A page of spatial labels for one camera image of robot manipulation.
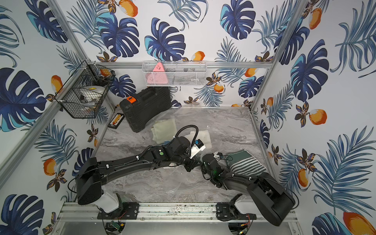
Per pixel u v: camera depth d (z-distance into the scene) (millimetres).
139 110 923
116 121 1100
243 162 861
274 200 426
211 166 674
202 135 1045
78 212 765
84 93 799
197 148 663
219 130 1075
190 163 652
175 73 1011
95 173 429
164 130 1039
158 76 900
